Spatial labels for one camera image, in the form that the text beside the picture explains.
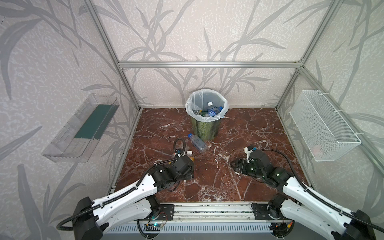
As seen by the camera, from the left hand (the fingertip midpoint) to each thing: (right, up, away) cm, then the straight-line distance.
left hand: (193, 167), depth 78 cm
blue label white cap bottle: (+11, +33, +21) cm, 40 cm away
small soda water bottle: (+3, +10, +16) cm, 19 cm away
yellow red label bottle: (-2, +6, +3) cm, 7 cm away
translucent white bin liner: (+2, +38, +18) cm, 42 cm away
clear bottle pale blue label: (+11, +30, +10) cm, 33 cm away
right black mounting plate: (+34, -21, -5) cm, 40 cm away
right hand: (+22, +3, +3) cm, 22 cm away
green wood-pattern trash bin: (+8, +18, +13) cm, 24 cm away
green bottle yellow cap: (+6, +30, +16) cm, 34 cm away
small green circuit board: (-18, -26, -7) cm, 33 cm away
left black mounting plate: (-13, -21, -5) cm, 25 cm away
